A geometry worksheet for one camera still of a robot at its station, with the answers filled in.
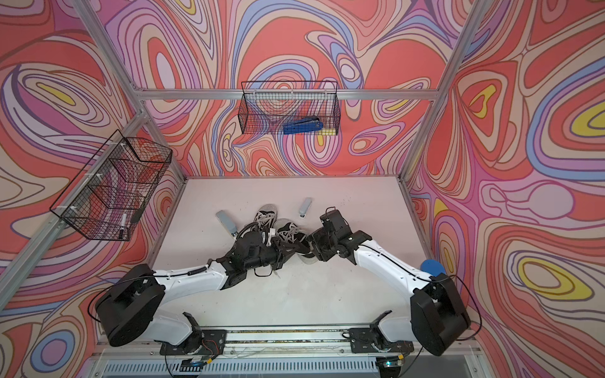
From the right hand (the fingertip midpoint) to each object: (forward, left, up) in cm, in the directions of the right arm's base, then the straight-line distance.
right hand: (307, 248), depth 82 cm
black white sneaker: (+17, +17, -5) cm, 25 cm away
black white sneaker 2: (+8, +4, -4) cm, 10 cm away
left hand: (-3, +1, +5) cm, 6 cm away
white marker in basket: (+3, +57, +15) cm, 60 cm away
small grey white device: (+26, 0, -9) cm, 27 cm away
